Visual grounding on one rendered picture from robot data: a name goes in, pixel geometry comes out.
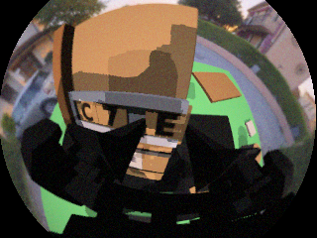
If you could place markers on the white paper ticket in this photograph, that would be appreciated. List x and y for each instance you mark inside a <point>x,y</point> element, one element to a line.
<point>137,161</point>

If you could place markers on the grey cylinder with orange top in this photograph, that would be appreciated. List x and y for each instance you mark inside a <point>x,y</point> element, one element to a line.
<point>254,145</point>

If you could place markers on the orange flat rectangular board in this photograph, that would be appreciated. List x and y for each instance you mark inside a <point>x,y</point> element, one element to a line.
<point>217,85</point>

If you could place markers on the pale pink flat square tile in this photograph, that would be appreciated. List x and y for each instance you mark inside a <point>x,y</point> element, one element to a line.
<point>250,127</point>

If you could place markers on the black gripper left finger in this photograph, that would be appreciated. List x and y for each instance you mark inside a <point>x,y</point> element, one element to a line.
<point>117,147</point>

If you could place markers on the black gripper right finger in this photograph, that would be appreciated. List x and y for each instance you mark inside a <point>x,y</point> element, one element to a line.
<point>210,160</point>

